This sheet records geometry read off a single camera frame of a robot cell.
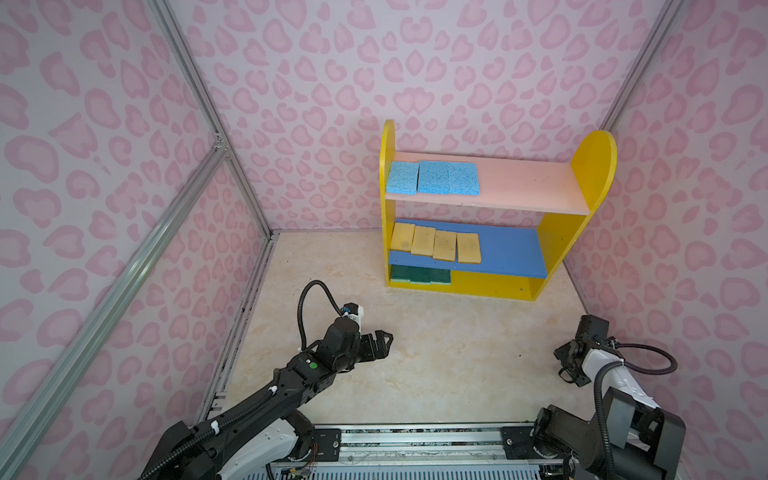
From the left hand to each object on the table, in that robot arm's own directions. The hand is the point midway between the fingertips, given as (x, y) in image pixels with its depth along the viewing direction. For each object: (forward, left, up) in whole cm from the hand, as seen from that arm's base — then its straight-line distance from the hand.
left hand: (383, 335), depth 80 cm
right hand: (-4, -53, -10) cm, 54 cm away
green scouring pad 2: (+26, -12, -8) cm, 30 cm away
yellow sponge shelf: (+32, -6, +4) cm, 33 cm away
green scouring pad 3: (+25, -19, -9) cm, 33 cm away
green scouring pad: (+26, -5, -8) cm, 28 cm away
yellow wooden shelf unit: (+54, -40, -13) cm, 68 cm away
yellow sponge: (+30, -13, +4) cm, 33 cm away
